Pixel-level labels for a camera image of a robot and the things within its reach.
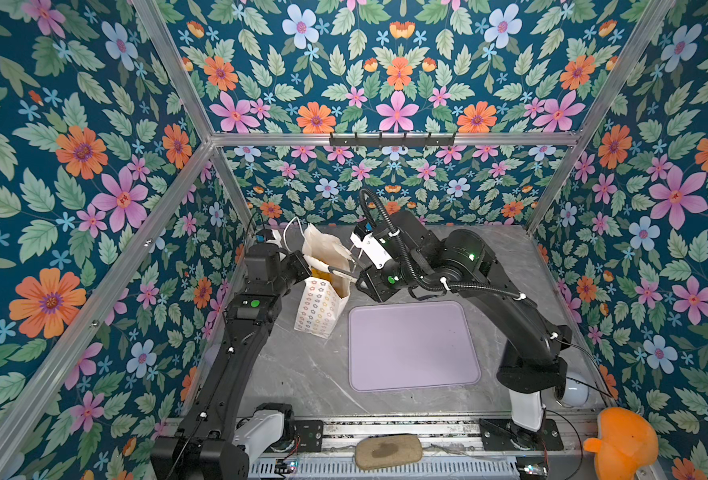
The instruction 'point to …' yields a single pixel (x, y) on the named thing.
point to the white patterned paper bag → (326, 289)
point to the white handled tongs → (343, 274)
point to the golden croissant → (323, 275)
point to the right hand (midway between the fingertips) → (362, 278)
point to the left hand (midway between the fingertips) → (310, 247)
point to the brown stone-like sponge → (380, 451)
